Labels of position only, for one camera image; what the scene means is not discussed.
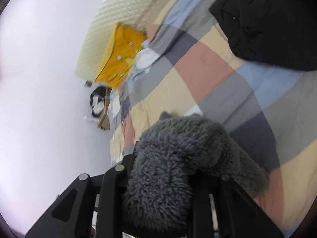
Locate grey fleece garment black stripes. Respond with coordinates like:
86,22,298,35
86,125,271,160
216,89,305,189
125,112,269,231

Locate wooden nightstand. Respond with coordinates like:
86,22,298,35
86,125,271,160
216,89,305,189
98,87,112,130

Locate black bag on nightstand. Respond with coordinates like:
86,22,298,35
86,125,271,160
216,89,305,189
90,86,106,117

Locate plaid patchwork duvet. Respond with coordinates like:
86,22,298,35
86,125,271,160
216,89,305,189
109,0,316,237

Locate yellow crown pillow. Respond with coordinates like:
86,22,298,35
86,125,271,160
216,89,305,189
95,22,147,89

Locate black garment on bed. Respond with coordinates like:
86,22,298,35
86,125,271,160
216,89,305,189
209,0,316,71

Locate cream quilted headboard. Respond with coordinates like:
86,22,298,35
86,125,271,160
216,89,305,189
75,0,170,82

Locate white bottle by wall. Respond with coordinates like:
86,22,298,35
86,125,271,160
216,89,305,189
84,115,99,123

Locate white charger with cable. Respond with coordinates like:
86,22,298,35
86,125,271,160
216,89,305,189
92,95,104,115

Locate wall power socket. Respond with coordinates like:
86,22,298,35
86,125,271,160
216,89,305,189
84,81,92,88

